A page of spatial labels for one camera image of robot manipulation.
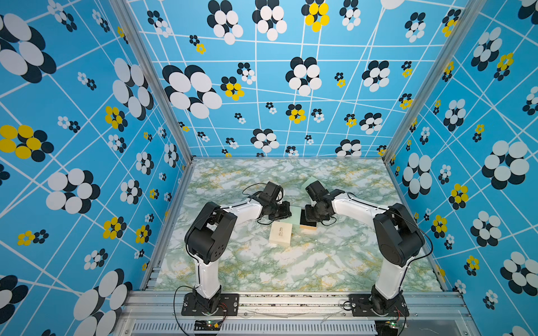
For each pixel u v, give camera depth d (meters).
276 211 0.82
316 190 0.77
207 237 0.50
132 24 0.72
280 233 0.88
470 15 0.69
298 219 0.92
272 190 0.77
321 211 0.71
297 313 0.72
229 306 0.74
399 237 0.49
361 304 0.72
